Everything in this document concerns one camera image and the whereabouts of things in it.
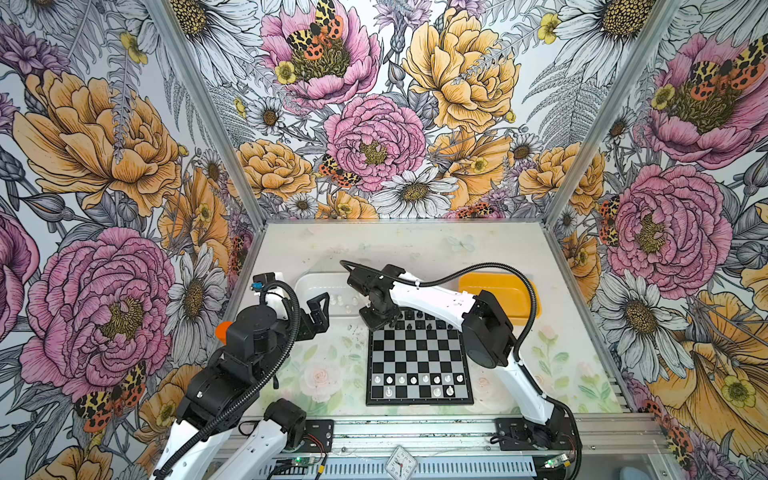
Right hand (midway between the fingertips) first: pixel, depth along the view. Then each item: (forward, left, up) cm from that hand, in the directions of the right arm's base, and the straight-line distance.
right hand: (380, 330), depth 88 cm
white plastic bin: (+11, +12, -2) cm, 16 cm away
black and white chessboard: (-8, -10, -3) cm, 13 cm away
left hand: (-6, +14, +24) cm, 28 cm away
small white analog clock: (-32, -5, -2) cm, 32 cm away
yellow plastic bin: (+15, -43, -4) cm, 46 cm away
